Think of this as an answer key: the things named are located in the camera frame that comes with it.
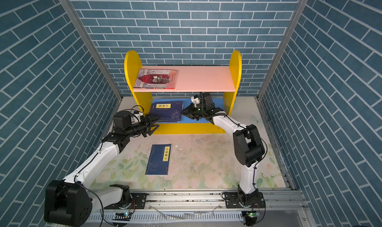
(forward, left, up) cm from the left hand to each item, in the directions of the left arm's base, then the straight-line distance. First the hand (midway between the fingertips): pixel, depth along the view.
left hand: (160, 120), depth 78 cm
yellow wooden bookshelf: (+23, -12, -8) cm, 27 cm away
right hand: (+9, -9, -3) cm, 13 cm away
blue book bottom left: (-12, +3, -23) cm, 27 cm away
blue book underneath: (+11, -2, -6) cm, 12 cm away
